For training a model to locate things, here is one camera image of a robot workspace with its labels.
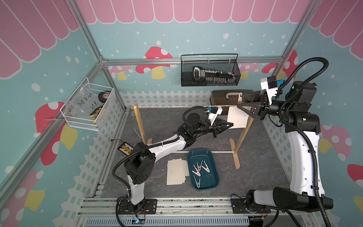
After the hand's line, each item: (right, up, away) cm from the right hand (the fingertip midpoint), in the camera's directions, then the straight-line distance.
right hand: (238, 102), depth 56 cm
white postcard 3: (-22, -34, +33) cm, 52 cm away
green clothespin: (-14, -43, +25) cm, 52 cm away
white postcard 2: (-23, -39, +30) cm, 54 cm away
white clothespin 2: (-14, -39, +29) cm, 50 cm away
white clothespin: (-8, -37, +31) cm, 49 cm away
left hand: (+1, -10, +11) cm, 15 cm away
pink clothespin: (-13, -35, +31) cm, 49 cm away
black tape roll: (-69, +7, +25) cm, 73 cm away
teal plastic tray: (-10, -38, +31) cm, 50 cm away
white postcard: (-28, -39, +30) cm, 56 cm away
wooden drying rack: (+10, -24, +31) cm, 40 cm away
